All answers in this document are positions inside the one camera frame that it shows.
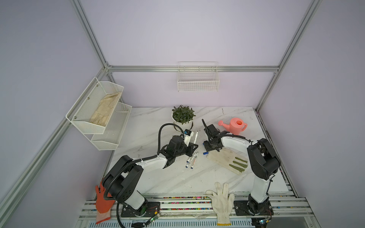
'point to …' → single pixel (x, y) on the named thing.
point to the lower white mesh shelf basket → (109, 140)
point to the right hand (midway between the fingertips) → (207, 145)
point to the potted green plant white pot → (183, 116)
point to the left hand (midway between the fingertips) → (196, 146)
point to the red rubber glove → (103, 205)
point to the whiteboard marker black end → (196, 137)
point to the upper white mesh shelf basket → (91, 113)
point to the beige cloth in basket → (102, 113)
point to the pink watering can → (235, 127)
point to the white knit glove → (222, 203)
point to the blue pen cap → (205, 153)
